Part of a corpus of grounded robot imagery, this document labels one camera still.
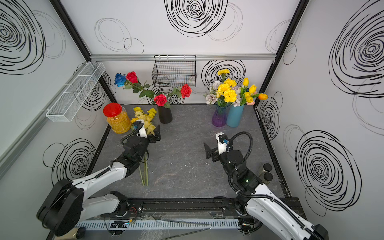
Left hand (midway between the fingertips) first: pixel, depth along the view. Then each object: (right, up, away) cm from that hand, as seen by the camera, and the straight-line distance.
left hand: (152, 125), depth 81 cm
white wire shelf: (-40, +10, -8) cm, 42 cm away
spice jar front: (+62, -27, -3) cm, 68 cm away
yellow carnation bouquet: (+39, +18, -2) cm, 43 cm away
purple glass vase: (+40, +5, +19) cm, 45 cm away
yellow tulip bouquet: (+53, +18, -2) cm, 56 cm away
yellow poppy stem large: (-10, +9, +31) cm, 34 cm away
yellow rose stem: (-10, +3, +22) cm, 24 cm away
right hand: (+33, -7, -8) cm, 35 cm away
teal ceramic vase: (+50, +6, +15) cm, 52 cm away
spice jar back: (+63, -22, -2) cm, 67 cm away
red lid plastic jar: (-25, +4, +13) cm, 29 cm away
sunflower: (-18, +3, +21) cm, 28 cm away
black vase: (+3, +6, +24) cm, 25 cm away
